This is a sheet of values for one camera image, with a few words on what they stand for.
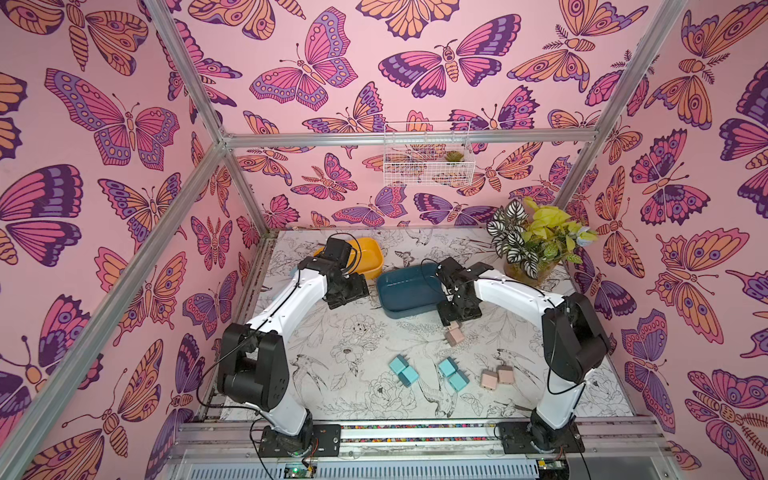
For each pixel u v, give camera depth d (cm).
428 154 97
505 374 83
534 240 85
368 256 112
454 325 90
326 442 73
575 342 48
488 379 81
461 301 76
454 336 89
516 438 73
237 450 73
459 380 82
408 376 82
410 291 105
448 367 83
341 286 74
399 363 85
